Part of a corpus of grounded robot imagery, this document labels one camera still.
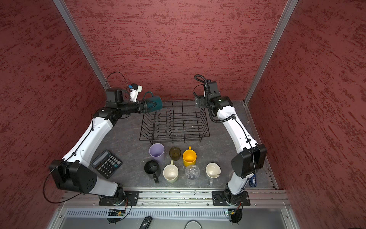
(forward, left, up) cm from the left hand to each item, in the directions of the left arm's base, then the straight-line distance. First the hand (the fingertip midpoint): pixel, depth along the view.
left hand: (150, 106), depth 76 cm
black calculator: (-21, +29, -29) cm, 46 cm away
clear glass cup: (-26, -24, -31) cm, 46 cm away
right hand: (+6, -30, -3) cm, 31 cm away
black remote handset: (-50, -2, -26) cm, 56 cm away
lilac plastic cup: (-16, -2, -23) cm, 28 cm away
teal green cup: (+1, -5, +2) cm, 5 cm away
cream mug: (-26, -11, -29) cm, 41 cm away
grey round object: (-50, -24, -30) cm, 63 cm away
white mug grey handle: (-25, -36, -29) cm, 53 cm away
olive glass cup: (-14, -12, -29) cm, 35 cm away
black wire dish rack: (+14, -15, -31) cm, 37 cm away
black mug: (-24, +1, -29) cm, 38 cm away
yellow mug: (-17, -22, -29) cm, 40 cm away
